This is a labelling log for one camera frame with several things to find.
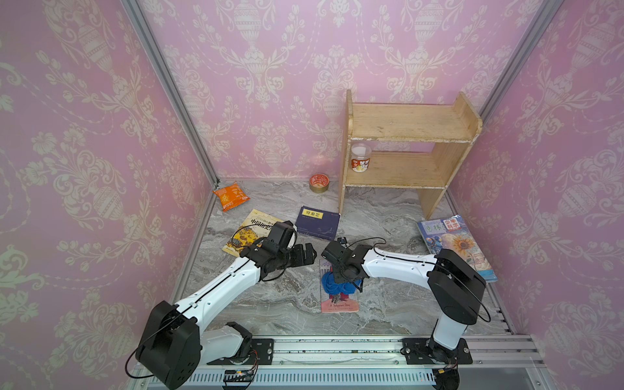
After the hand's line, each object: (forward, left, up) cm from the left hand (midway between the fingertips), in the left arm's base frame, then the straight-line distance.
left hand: (308, 257), depth 82 cm
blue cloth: (-7, -9, -9) cm, 14 cm away
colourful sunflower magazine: (+15, -57, -7) cm, 59 cm away
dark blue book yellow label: (+21, -3, -9) cm, 24 cm away
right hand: (-2, -12, -9) cm, 15 cm away
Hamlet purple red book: (-11, -11, -11) cm, 19 cm away
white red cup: (+34, -19, +17) cm, 42 cm away
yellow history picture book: (+19, +24, -10) cm, 32 cm away
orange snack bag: (+34, +37, -8) cm, 51 cm away
